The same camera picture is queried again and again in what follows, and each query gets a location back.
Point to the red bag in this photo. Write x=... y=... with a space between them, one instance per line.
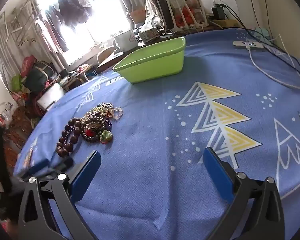
x=27 y=65

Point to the dark hanging garment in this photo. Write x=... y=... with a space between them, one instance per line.
x=75 y=7

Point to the black upright panel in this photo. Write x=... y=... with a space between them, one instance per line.
x=162 y=5

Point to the small wooden side table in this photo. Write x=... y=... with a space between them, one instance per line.
x=77 y=77

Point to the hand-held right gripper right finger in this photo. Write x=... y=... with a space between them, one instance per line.
x=218 y=177

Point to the pale chair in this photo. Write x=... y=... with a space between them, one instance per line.
x=105 y=55

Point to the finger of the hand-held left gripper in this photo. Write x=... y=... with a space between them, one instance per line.
x=64 y=164
x=41 y=166

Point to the pale hanging garments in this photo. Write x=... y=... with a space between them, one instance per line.
x=52 y=32

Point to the black charger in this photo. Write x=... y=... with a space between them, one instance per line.
x=218 y=12

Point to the cardboard box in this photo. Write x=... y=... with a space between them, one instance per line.
x=138 y=15

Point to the white cabinet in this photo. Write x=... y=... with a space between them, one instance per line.
x=51 y=96

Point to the blue tree-print tablecloth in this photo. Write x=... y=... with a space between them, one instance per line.
x=152 y=130

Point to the green plastic bin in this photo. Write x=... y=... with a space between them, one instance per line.
x=152 y=67

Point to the dark green bag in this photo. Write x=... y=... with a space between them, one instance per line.
x=38 y=75

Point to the white enamel mug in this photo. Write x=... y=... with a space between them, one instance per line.
x=126 y=40

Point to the mint green case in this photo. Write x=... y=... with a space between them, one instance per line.
x=262 y=32

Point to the clear container red contents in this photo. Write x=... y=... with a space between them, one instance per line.
x=187 y=17

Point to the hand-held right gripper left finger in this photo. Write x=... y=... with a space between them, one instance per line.
x=86 y=177

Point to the white device with round button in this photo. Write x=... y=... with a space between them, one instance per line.
x=247 y=43

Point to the clear plastic bag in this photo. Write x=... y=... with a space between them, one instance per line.
x=150 y=26

